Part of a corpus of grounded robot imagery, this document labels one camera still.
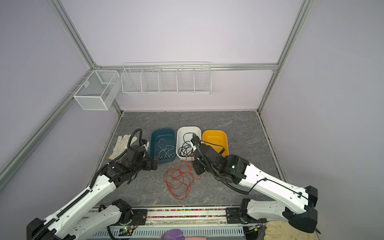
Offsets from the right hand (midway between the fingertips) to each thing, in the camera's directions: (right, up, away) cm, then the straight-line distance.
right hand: (195, 158), depth 68 cm
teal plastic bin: (-22, +2, +32) cm, 39 cm away
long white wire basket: (-19, +47, +31) cm, 59 cm away
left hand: (-24, -3, +11) cm, 27 cm away
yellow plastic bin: (+15, +5, +36) cm, 39 cm away
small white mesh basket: (-66, +39, +32) cm, 83 cm away
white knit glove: (-50, +3, +34) cm, 61 cm away
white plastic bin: (-11, +11, +34) cm, 37 cm away
